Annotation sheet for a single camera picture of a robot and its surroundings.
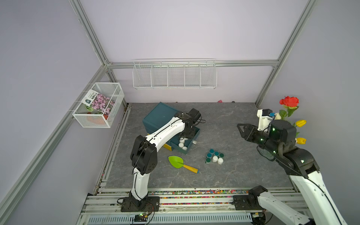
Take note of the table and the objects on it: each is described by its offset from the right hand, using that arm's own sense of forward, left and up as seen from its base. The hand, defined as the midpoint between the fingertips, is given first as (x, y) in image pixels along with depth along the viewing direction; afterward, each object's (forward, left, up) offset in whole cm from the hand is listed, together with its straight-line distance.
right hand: (239, 125), depth 64 cm
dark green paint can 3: (-4, +11, -33) cm, 35 cm away
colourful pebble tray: (-23, +20, -36) cm, 47 cm away
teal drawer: (+6, +32, -26) cm, 41 cm away
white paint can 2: (+3, +28, -24) cm, 37 cm away
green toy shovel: (-4, +30, -35) cm, 47 cm away
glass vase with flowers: (+13, -29, +1) cm, 32 cm away
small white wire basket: (+9, +77, -5) cm, 78 cm away
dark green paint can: (+3, +8, -34) cm, 35 cm away
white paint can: (0, +26, -24) cm, 35 cm away
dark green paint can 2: (+1, +5, -32) cm, 33 cm away
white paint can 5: (-4, +3, -33) cm, 33 cm away
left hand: (+8, +24, -22) cm, 33 cm away
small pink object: (+51, -6, -35) cm, 63 cm away
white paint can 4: (-3, +7, -32) cm, 33 cm away
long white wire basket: (+50, +32, -6) cm, 60 cm away
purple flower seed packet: (+16, +73, 0) cm, 74 cm away
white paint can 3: (+6, +27, -25) cm, 37 cm away
